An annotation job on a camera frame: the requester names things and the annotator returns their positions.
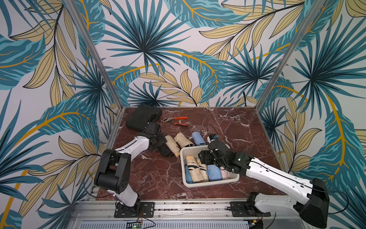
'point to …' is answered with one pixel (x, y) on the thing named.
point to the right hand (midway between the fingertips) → (203, 154)
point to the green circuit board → (134, 225)
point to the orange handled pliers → (168, 119)
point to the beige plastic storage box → (194, 151)
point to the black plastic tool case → (138, 119)
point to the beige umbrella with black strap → (195, 173)
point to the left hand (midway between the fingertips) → (160, 143)
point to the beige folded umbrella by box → (182, 140)
